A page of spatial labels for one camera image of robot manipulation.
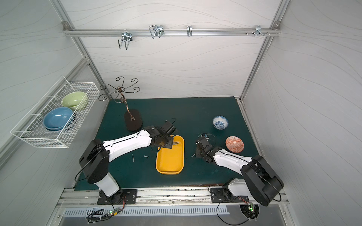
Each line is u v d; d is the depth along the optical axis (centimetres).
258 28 77
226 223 65
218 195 73
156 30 76
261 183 43
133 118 105
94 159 44
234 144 93
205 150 69
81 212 70
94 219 68
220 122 104
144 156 88
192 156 88
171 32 77
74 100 73
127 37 78
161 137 63
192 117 104
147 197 75
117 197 65
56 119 63
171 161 84
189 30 78
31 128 58
